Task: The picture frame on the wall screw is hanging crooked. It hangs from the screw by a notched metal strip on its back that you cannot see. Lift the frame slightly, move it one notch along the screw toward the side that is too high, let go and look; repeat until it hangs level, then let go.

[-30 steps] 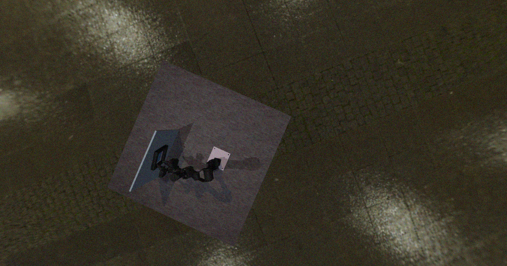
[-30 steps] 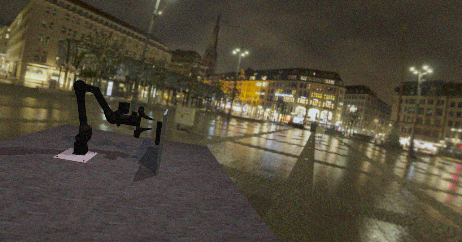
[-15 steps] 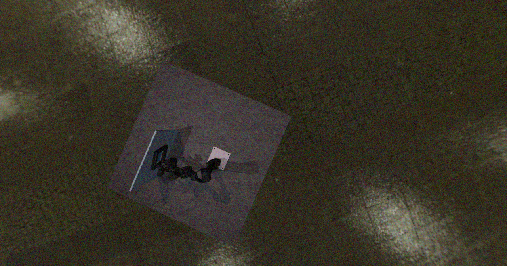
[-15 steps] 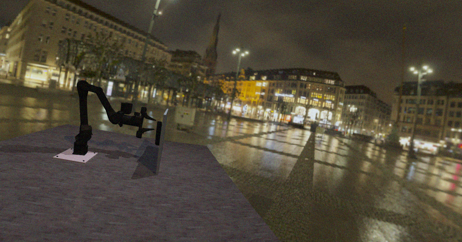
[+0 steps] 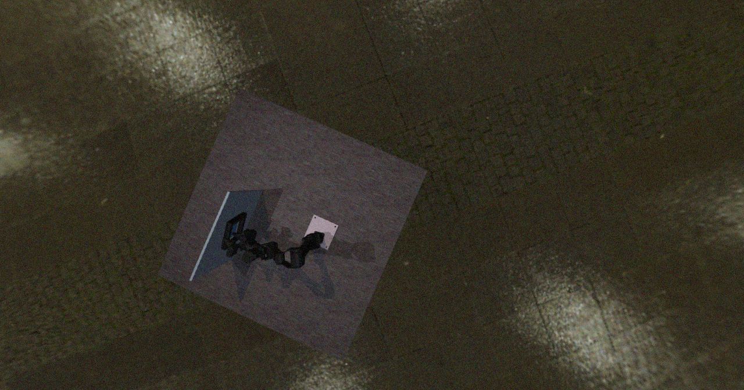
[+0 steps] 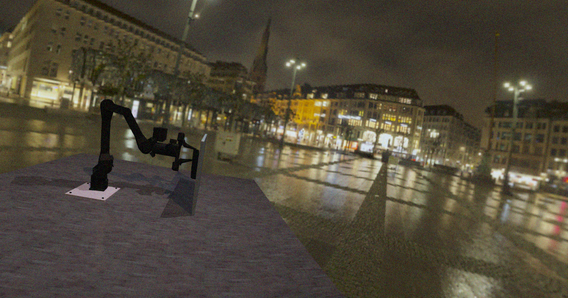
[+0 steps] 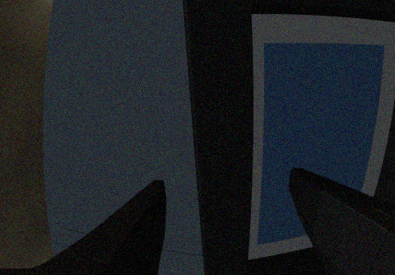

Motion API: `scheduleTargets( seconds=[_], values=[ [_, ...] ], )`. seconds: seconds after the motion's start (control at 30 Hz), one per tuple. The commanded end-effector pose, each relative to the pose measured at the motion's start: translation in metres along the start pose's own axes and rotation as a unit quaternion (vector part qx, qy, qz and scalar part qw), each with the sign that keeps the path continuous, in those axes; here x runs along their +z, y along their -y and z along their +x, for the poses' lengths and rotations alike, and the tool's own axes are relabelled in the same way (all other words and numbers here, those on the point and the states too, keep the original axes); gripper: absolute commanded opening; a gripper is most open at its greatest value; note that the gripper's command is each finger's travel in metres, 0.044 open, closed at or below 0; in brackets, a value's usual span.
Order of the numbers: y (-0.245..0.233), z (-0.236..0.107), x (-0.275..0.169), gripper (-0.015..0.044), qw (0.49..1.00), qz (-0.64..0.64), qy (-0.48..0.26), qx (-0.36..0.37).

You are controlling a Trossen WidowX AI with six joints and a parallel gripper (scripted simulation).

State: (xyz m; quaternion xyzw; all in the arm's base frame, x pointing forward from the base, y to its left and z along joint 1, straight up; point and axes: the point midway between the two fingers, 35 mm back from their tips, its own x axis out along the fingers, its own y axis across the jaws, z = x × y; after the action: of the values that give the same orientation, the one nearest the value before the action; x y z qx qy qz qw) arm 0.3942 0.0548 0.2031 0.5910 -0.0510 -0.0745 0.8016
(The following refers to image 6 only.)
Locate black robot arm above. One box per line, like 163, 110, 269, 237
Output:
89, 99, 178, 191

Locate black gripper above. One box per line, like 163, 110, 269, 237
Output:
163, 132, 196, 171

